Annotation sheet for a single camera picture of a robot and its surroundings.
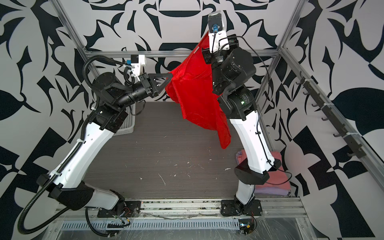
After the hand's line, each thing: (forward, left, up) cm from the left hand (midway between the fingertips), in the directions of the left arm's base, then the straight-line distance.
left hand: (171, 71), depth 48 cm
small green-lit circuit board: (-38, -31, -59) cm, 77 cm away
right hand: (+6, -16, +11) cm, 20 cm away
